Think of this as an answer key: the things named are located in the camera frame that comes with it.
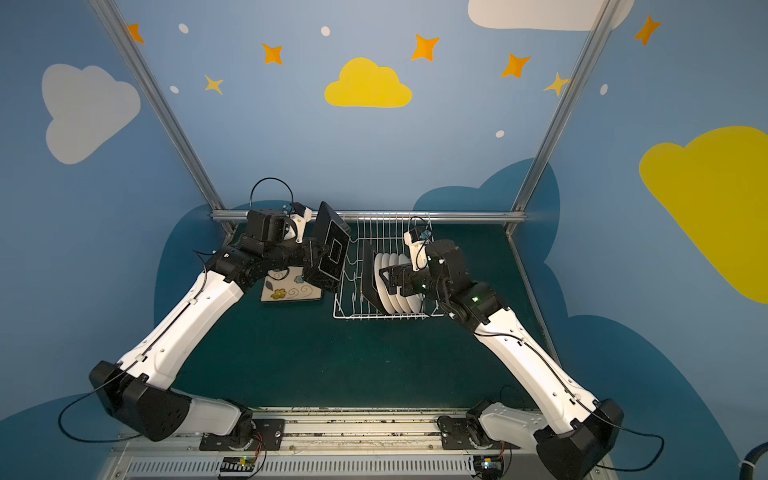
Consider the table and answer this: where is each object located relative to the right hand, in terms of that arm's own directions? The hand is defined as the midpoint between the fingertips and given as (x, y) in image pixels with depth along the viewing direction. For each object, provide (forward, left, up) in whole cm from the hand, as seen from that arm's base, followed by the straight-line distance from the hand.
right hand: (398, 265), depth 71 cm
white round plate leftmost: (+4, +5, -15) cm, 16 cm away
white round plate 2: (+2, -5, -21) cm, 22 cm away
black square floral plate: (+11, +38, -28) cm, 48 cm away
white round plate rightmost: (-10, -5, +4) cm, 12 cm away
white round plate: (+11, +4, -13) cm, 17 cm away
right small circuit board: (-36, -24, -34) cm, 55 cm away
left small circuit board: (-40, +38, -33) cm, 64 cm away
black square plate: (+1, +8, -15) cm, 17 cm away
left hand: (+6, +19, +1) cm, 20 cm away
